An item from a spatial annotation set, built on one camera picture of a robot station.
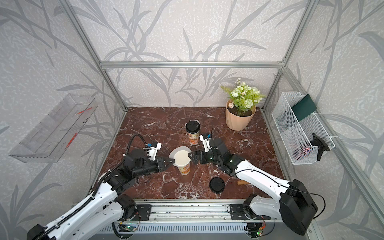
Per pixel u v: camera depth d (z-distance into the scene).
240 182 0.82
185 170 0.81
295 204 0.40
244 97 0.84
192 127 0.87
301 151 0.63
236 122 0.98
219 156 0.60
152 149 0.69
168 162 0.74
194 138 0.92
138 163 0.60
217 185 0.81
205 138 0.71
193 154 0.69
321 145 0.57
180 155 0.77
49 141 0.64
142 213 0.74
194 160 0.69
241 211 0.74
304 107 0.74
